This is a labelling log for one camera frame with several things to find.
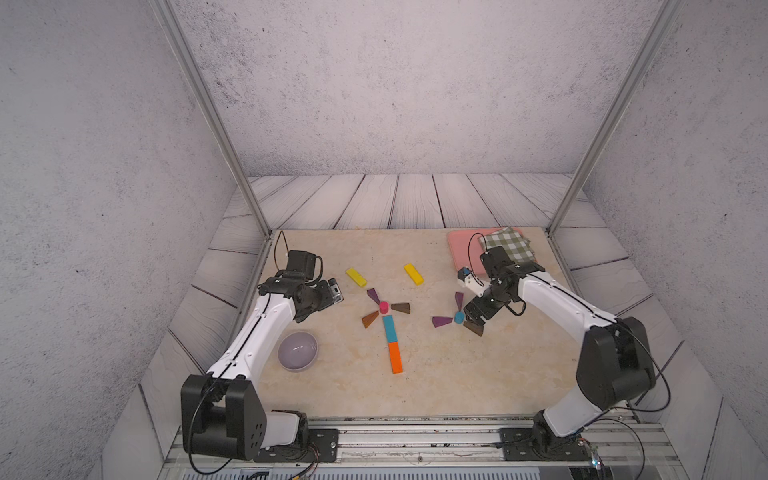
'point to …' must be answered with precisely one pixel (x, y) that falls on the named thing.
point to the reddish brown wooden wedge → (369, 319)
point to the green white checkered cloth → (517, 246)
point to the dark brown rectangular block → (401, 307)
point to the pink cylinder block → (384, 307)
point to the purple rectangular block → (459, 296)
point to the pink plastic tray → (466, 250)
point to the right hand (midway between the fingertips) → (483, 305)
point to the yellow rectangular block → (413, 274)
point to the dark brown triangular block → (475, 328)
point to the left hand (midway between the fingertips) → (333, 299)
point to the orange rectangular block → (395, 358)
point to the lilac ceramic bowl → (297, 351)
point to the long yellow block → (357, 277)
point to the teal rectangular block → (390, 329)
